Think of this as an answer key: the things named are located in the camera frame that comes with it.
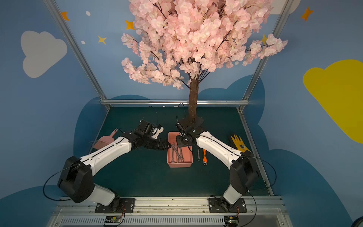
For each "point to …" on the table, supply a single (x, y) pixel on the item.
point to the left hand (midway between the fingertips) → (166, 144)
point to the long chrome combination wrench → (198, 159)
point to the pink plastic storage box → (181, 157)
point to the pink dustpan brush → (105, 140)
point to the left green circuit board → (113, 219)
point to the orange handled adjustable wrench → (204, 159)
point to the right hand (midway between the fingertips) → (183, 140)
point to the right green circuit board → (231, 221)
